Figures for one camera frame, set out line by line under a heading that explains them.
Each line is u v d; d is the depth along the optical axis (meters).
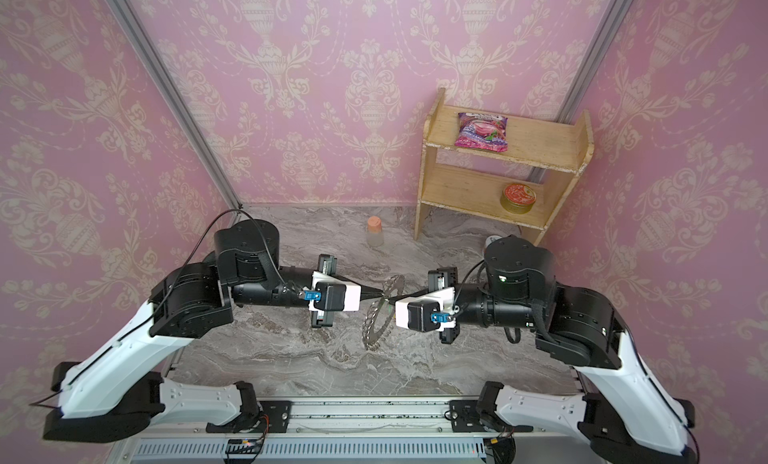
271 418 0.74
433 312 0.33
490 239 1.03
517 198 0.89
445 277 0.40
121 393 0.40
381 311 0.43
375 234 1.05
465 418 0.73
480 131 0.75
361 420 0.75
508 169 1.10
